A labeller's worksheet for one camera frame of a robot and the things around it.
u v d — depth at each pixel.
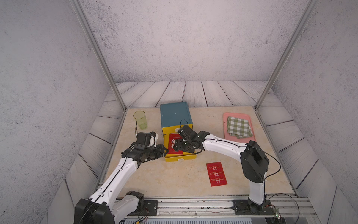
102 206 0.40
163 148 0.74
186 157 0.80
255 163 0.48
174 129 0.83
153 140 0.69
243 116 1.15
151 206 0.73
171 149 0.85
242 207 0.73
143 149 0.62
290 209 0.74
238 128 1.05
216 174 0.85
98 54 0.87
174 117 0.87
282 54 0.89
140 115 0.99
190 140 0.66
